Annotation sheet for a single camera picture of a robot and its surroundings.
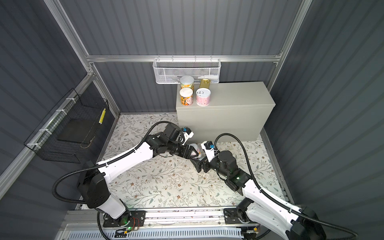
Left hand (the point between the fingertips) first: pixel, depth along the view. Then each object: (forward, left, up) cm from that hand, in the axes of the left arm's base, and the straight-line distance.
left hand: (195, 153), depth 78 cm
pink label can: (-2, +1, +4) cm, 5 cm away
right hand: (-2, -2, +2) cm, 3 cm away
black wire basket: (-1, +64, +17) cm, 66 cm away
